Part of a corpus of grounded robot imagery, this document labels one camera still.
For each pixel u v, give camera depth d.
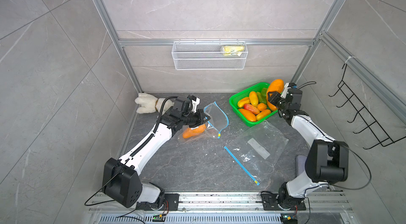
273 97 0.79
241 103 1.08
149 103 1.01
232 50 0.84
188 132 0.88
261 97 1.07
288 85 0.80
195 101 0.73
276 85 0.88
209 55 1.00
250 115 0.98
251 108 1.04
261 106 1.01
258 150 0.90
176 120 0.58
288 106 0.69
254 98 1.04
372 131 0.62
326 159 0.45
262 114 1.01
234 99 1.06
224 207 0.73
